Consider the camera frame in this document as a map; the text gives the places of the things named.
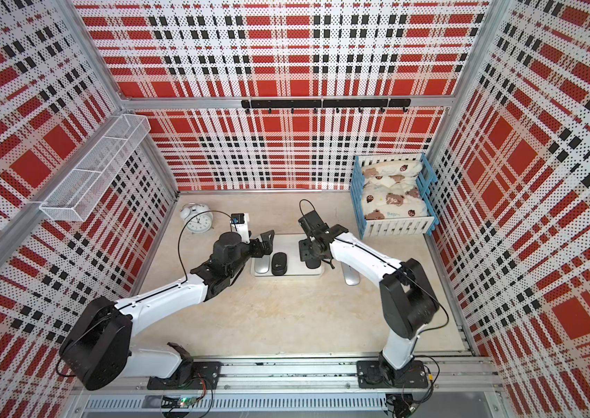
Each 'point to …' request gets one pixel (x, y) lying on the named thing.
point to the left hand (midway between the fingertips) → (266, 231)
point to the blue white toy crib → (393, 226)
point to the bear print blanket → (393, 197)
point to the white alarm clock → (198, 218)
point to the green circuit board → (187, 402)
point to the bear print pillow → (378, 170)
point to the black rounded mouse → (278, 264)
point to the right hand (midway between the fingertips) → (313, 250)
